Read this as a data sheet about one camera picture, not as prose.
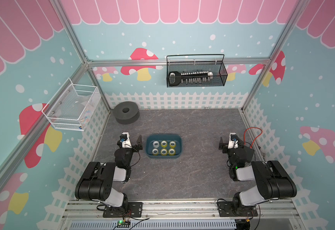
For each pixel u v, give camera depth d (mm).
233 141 755
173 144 978
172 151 950
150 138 987
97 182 463
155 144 983
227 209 742
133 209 746
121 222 737
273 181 447
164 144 976
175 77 896
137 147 798
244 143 1026
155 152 945
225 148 819
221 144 832
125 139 745
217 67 942
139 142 812
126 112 1121
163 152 946
